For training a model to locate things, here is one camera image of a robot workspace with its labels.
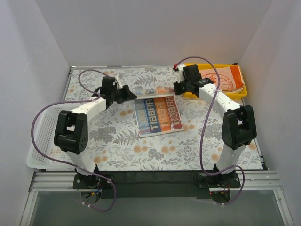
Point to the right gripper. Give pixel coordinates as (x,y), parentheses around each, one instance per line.
(179,87)

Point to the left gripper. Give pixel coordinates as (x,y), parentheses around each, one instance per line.
(123,94)

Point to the striped rabbit print towel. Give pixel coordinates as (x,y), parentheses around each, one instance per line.
(156,112)

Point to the orange patterned towel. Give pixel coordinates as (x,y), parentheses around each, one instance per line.
(230,77)

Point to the white towel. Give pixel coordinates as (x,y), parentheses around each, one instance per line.
(234,91)

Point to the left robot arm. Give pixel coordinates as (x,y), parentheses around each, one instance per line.
(71,134)

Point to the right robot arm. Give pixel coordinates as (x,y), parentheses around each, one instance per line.
(238,126)

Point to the yellow plastic tray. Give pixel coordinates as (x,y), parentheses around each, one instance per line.
(243,93)

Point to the white plastic basket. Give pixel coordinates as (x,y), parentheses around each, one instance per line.
(44,131)

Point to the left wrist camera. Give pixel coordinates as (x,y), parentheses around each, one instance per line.
(117,83)

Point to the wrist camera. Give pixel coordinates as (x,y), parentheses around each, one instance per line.
(180,69)
(117,83)

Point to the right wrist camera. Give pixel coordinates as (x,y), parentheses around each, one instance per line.
(180,69)

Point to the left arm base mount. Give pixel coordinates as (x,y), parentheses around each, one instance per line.
(105,182)

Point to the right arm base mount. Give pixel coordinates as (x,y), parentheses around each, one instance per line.
(222,182)

